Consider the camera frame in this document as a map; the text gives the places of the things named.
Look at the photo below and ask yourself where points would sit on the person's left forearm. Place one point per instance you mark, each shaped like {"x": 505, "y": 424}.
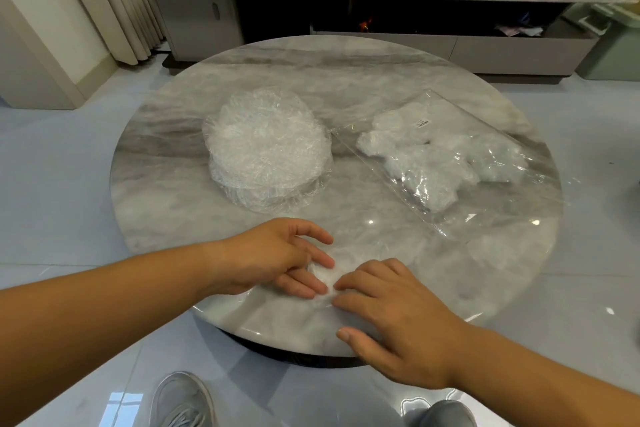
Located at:
{"x": 90, "y": 337}

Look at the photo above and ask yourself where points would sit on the clear bag of caps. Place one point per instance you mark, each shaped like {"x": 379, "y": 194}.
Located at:
{"x": 440, "y": 151}

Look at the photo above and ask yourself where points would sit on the pile of clear plastic caps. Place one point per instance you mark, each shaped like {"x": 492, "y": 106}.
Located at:
{"x": 268, "y": 146}

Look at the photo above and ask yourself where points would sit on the grey sneaker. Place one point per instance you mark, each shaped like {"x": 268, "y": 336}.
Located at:
{"x": 182, "y": 402}
{"x": 448, "y": 415}

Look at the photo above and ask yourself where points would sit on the clear plastic bag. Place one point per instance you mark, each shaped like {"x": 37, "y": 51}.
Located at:
{"x": 500, "y": 207}

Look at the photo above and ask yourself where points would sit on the long grey low cabinet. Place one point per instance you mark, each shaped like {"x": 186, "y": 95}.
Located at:
{"x": 195, "y": 23}

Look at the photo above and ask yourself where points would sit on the person's left hand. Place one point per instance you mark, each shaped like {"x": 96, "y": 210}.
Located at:
{"x": 258, "y": 257}

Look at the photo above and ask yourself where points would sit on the clear plastic cover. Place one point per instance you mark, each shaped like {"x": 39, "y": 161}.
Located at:
{"x": 340, "y": 267}

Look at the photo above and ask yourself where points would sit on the green storage bin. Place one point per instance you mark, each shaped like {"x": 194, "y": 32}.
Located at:
{"x": 612, "y": 46}

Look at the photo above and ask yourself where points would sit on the black table base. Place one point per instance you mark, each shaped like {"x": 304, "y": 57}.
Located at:
{"x": 290, "y": 350}

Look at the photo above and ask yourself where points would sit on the person's right hand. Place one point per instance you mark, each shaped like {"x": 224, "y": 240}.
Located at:
{"x": 410, "y": 327}

